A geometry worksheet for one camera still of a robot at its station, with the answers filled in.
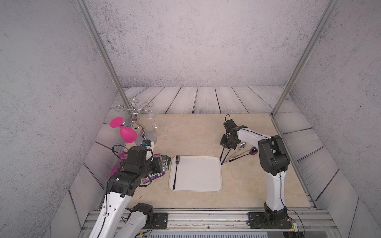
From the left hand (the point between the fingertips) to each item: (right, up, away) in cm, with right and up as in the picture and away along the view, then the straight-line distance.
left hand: (165, 160), depth 72 cm
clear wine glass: (-9, +15, +19) cm, 26 cm away
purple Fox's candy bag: (-13, -15, +14) cm, 24 cm away
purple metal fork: (+3, -7, +22) cm, 24 cm away
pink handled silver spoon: (+45, +3, +27) cm, 53 cm away
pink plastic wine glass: (-25, +12, +15) cm, 31 cm away
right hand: (+34, +4, +30) cm, 45 cm away
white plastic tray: (+15, -12, +18) cm, 26 cm away
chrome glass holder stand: (-17, +22, +13) cm, 30 cm away
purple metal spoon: (+32, -2, +27) cm, 42 cm away
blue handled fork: (+34, -4, +25) cm, 42 cm away
